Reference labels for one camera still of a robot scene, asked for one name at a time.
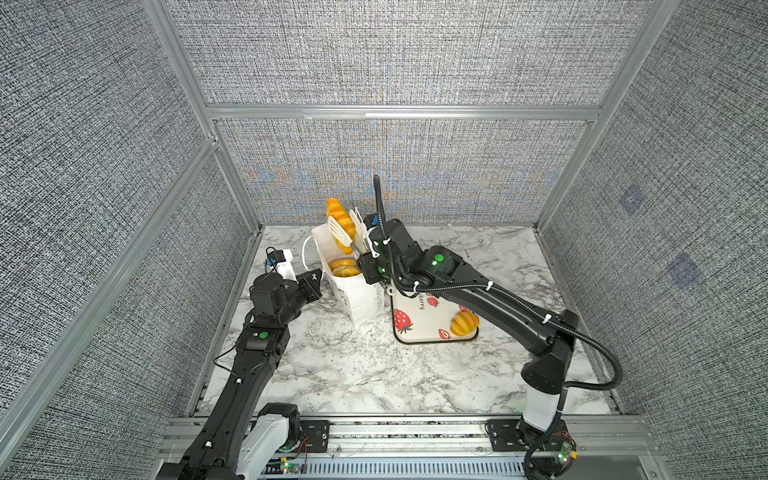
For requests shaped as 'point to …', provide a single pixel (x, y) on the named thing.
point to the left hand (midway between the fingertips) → (323, 270)
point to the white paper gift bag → (359, 300)
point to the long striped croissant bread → (335, 210)
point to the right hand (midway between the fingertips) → (363, 257)
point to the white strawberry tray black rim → (424, 318)
